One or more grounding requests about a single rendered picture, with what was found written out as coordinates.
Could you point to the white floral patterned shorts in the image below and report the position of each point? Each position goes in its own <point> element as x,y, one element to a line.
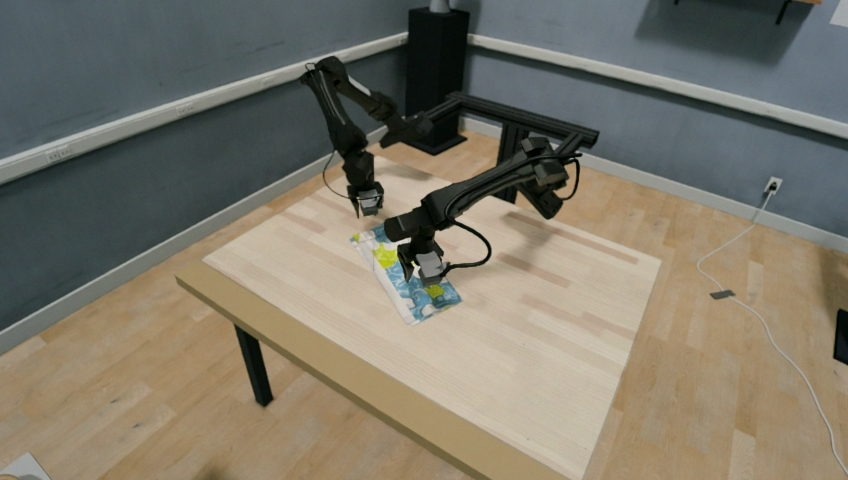
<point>414,302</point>

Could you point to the light wood table edge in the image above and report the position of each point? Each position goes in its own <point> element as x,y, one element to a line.
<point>452,439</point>

